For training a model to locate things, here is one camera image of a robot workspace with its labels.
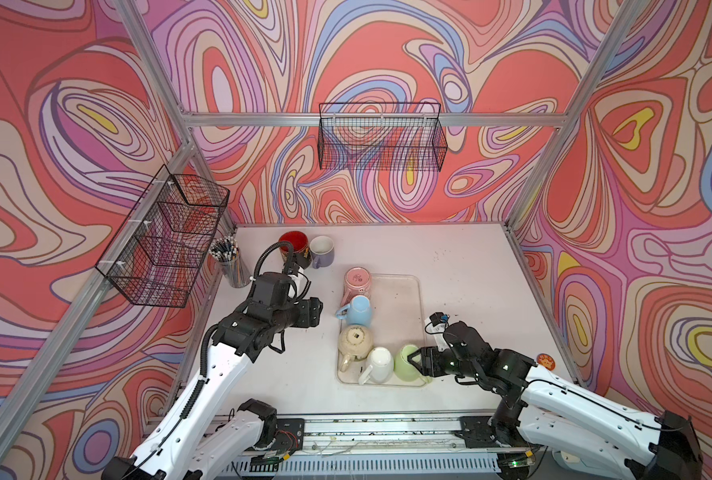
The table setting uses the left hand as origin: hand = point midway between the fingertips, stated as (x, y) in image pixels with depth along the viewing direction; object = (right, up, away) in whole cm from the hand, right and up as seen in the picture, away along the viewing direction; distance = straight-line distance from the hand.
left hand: (314, 302), depth 75 cm
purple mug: (-2, +14, +31) cm, 34 cm away
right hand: (+28, -17, +2) cm, 32 cm away
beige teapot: (+10, -12, +5) cm, 16 cm away
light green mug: (+24, -17, +1) cm, 29 cm away
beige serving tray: (+24, -10, +22) cm, 34 cm away
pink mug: (+11, +4, +14) cm, 18 cm away
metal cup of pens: (-29, +13, +15) cm, 35 cm away
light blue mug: (+11, -4, +9) cm, 15 cm away
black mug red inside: (-10, +16, +29) cm, 34 cm away
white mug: (+17, -17, 0) cm, 24 cm away
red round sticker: (+66, -19, +9) cm, 69 cm away
